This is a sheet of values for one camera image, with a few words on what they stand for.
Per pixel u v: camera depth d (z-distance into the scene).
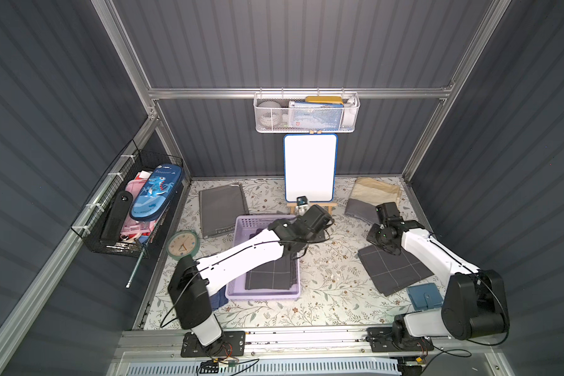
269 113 0.84
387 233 0.64
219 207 1.09
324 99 0.89
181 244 0.94
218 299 0.82
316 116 0.86
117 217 0.64
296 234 0.57
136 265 0.62
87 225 0.60
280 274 0.87
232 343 0.74
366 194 1.12
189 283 0.42
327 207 1.02
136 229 0.65
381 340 0.74
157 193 0.67
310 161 0.93
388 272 0.88
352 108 0.85
